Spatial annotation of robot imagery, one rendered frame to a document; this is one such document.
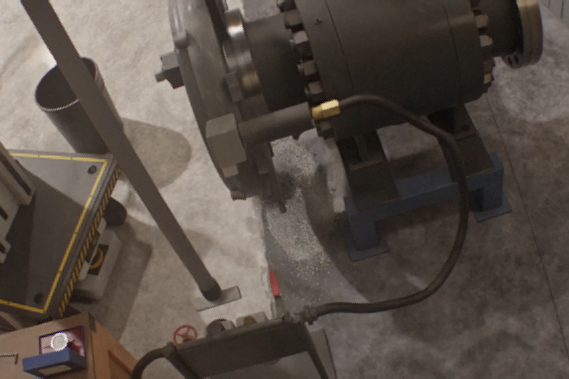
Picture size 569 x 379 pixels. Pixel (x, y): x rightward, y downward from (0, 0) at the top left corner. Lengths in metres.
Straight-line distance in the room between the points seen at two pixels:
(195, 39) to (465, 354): 1.31
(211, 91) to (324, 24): 0.38
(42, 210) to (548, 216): 1.87
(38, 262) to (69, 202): 0.26
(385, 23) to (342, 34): 0.13
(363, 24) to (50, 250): 1.34
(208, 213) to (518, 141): 1.25
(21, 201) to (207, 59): 1.10
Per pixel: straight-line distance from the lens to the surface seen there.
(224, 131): 1.90
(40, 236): 2.65
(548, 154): 2.80
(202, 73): 1.98
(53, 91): 3.22
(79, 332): 2.17
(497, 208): 2.63
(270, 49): 2.19
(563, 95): 3.01
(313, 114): 1.93
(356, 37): 2.07
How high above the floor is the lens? 2.21
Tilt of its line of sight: 53 degrees down
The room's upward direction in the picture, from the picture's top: 21 degrees counter-clockwise
